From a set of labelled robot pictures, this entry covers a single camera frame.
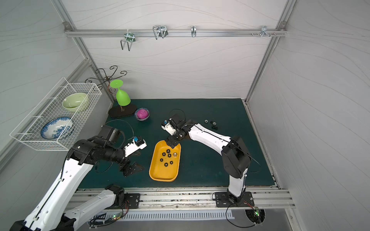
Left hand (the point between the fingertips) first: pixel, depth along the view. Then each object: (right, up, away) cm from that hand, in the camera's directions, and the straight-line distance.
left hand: (139, 160), depth 65 cm
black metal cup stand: (-42, +49, +39) cm, 75 cm away
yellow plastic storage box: (+8, -8, +22) cm, 24 cm away
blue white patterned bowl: (-37, +15, -1) cm, 40 cm away
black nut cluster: (+42, +14, +39) cm, 59 cm away
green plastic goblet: (-20, +32, +26) cm, 46 cm away
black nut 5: (+6, -7, +23) cm, 25 cm away
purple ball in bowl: (-12, +21, +39) cm, 46 cm away
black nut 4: (+10, -5, +25) cm, 28 cm away
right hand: (+13, +7, +20) cm, 25 cm away
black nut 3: (+7, -4, +26) cm, 27 cm away
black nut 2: (+12, -8, +21) cm, 26 cm away
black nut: (+9, -2, +26) cm, 27 cm away
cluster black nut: (+9, -10, +21) cm, 25 cm away
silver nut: (+14, -5, +25) cm, 29 cm away
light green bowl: (-35, +27, +7) cm, 45 cm away
